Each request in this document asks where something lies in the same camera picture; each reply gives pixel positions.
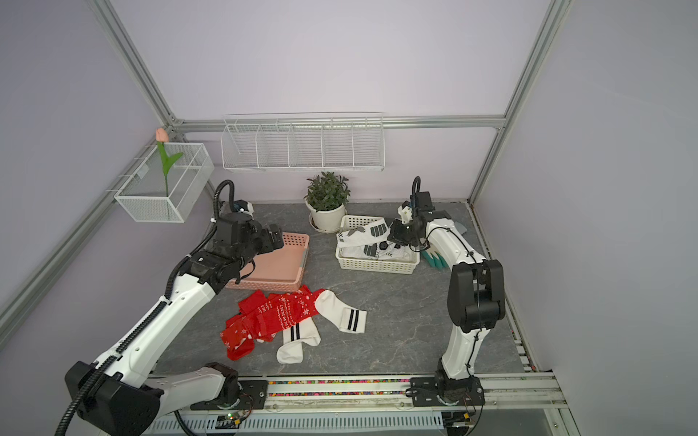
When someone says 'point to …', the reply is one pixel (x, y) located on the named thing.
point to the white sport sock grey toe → (373, 230)
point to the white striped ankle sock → (346, 318)
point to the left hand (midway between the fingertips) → (268, 233)
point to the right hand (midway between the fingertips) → (388, 235)
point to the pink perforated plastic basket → (280, 271)
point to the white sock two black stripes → (304, 331)
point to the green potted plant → (326, 191)
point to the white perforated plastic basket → (369, 264)
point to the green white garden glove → (434, 257)
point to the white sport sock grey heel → (383, 251)
